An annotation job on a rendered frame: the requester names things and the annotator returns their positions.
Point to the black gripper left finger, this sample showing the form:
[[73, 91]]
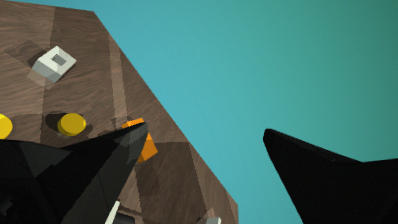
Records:
[[78, 183]]

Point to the yellow short cylinder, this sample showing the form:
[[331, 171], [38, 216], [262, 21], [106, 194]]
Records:
[[71, 124], [5, 126]]

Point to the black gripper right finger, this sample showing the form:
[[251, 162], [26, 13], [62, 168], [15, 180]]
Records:
[[329, 188]]

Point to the orange rectangular bar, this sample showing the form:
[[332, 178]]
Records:
[[149, 148]]

